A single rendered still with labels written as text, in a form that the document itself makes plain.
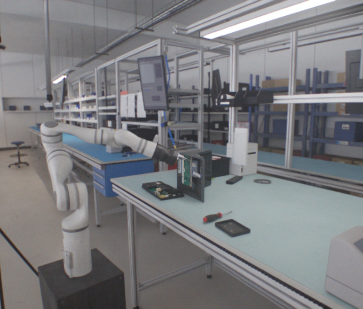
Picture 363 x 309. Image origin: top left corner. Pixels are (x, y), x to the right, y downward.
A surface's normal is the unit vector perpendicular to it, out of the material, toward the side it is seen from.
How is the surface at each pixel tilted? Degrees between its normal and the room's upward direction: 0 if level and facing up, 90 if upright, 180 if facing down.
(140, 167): 90
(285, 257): 0
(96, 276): 0
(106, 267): 0
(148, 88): 101
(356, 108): 98
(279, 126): 90
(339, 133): 90
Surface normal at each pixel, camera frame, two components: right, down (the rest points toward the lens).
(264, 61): -0.82, 0.09
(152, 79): -0.50, 0.32
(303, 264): 0.00, -0.99
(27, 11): 0.57, 0.13
